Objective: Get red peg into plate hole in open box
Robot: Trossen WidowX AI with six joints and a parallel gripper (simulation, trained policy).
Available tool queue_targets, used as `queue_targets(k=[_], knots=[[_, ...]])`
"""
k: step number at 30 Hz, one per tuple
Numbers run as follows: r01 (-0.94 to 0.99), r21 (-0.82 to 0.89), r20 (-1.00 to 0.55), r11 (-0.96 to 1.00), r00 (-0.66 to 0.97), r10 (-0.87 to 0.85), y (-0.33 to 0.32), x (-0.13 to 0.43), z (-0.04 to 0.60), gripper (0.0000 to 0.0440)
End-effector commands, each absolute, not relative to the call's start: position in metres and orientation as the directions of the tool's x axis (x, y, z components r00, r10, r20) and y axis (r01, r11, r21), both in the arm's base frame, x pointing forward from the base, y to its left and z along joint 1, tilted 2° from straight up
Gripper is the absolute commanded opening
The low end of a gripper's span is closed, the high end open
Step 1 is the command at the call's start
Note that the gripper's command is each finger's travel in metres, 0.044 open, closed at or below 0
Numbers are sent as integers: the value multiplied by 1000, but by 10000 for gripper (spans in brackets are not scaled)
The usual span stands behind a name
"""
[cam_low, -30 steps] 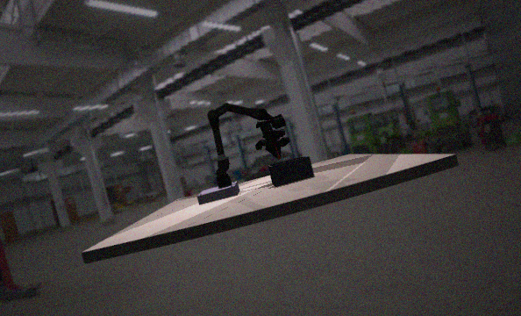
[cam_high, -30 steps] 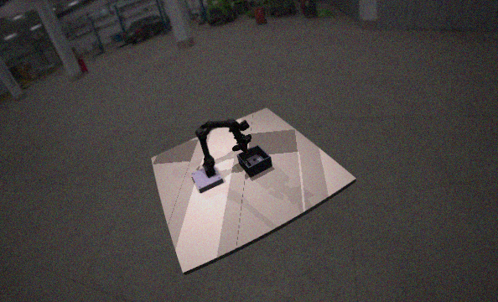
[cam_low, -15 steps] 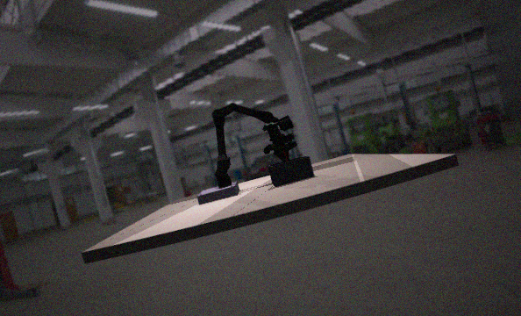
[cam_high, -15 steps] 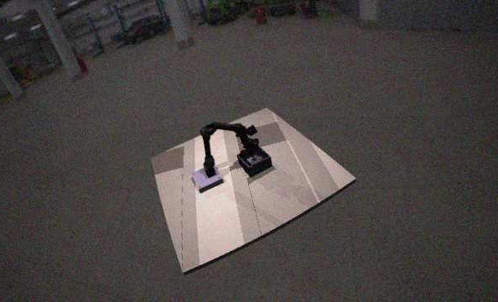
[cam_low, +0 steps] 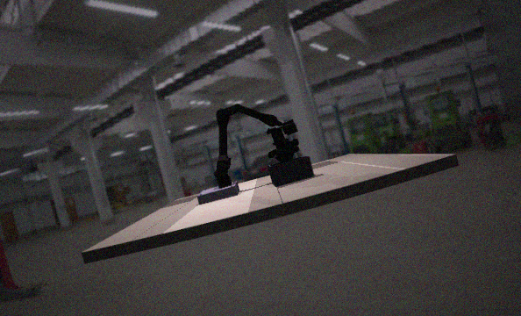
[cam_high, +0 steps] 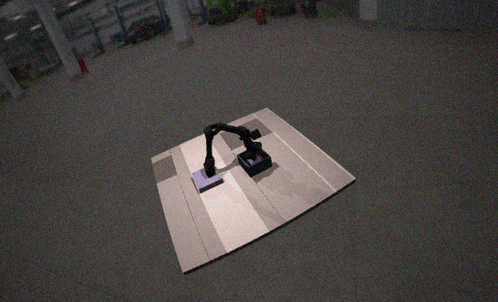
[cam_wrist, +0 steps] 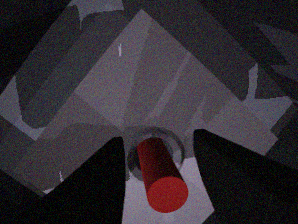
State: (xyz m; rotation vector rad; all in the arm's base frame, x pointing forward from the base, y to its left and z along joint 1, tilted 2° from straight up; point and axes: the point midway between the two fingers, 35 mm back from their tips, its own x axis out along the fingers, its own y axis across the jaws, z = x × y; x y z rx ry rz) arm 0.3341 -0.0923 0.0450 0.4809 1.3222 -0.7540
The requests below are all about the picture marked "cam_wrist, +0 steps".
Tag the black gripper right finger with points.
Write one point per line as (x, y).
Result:
(245, 187)

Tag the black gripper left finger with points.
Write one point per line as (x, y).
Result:
(93, 194)

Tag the red peg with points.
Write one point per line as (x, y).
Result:
(165, 189)

